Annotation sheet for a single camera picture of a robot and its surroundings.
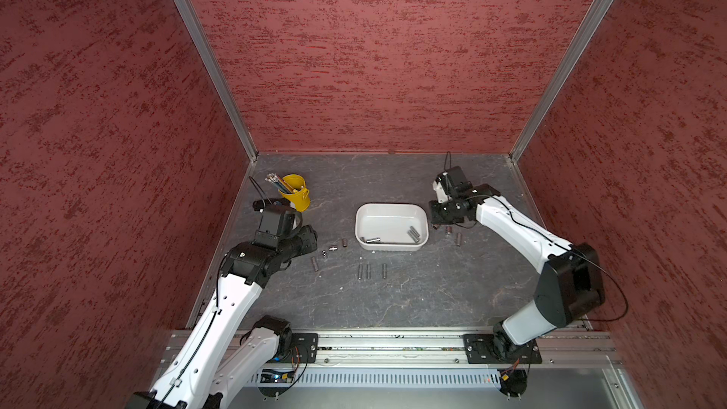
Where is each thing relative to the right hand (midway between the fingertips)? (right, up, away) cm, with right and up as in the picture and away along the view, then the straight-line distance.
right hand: (433, 221), depth 87 cm
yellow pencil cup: (-45, +6, +10) cm, 46 cm away
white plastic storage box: (-14, -4, +14) cm, 20 cm away
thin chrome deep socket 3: (-15, -16, +1) cm, 22 cm away
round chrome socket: (-35, -11, +4) cm, 37 cm away
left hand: (-37, -4, -12) cm, 39 cm away
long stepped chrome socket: (-38, -15, +2) cm, 41 cm away
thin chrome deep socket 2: (-20, -16, 0) cm, 26 cm away
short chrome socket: (-29, -9, +7) cm, 31 cm away
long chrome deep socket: (+11, -7, +8) cm, 16 cm away
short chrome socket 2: (+8, -5, +10) cm, 14 cm away
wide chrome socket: (-32, -10, +5) cm, 34 cm away
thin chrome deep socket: (-23, -16, 0) cm, 28 cm away
